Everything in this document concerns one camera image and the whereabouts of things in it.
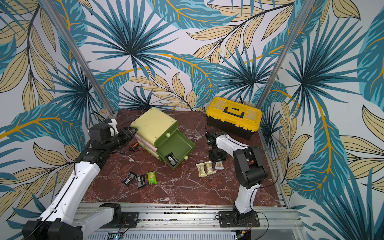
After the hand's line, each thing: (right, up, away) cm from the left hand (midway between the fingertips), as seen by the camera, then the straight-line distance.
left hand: (135, 132), depth 76 cm
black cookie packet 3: (0, -27, +9) cm, 29 cm away
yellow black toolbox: (+55, +9, +20) cm, 59 cm away
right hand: (+45, -17, +18) cm, 51 cm away
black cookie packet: (+17, -16, +10) cm, 25 cm away
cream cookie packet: (+34, -22, +13) cm, 43 cm away
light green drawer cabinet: (+11, 0, +4) cm, 11 cm away
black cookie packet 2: (-8, -26, +10) cm, 29 cm away
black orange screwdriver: (-10, -10, +20) cm, 25 cm away
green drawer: (+14, -2, +7) cm, 16 cm away
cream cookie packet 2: (+39, -23, +13) cm, 47 cm away
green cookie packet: (+6, -26, +10) cm, 29 cm away
